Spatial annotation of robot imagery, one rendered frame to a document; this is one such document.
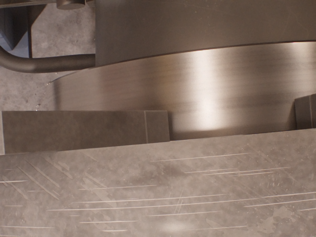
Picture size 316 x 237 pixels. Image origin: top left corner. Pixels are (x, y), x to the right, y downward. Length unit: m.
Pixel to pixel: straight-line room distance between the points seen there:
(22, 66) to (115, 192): 0.58
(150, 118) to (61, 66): 0.43
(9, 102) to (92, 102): 0.76
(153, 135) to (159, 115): 0.02
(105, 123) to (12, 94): 0.88
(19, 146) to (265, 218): 0.16
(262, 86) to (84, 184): 0.19
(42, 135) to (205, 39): 0.23
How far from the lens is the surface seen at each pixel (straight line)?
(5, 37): 1.23
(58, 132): 0.45
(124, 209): 0.41
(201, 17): 0.62
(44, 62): 0.96
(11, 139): 0.42
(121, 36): 0.68
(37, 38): 1.38
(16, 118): 0.43
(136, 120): 0.52
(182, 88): 0.56
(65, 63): 0.95
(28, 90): 1.37
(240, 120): 0.55
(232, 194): 0.40
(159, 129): 0.55
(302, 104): 0.54
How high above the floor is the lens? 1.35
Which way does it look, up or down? 83 degrees down
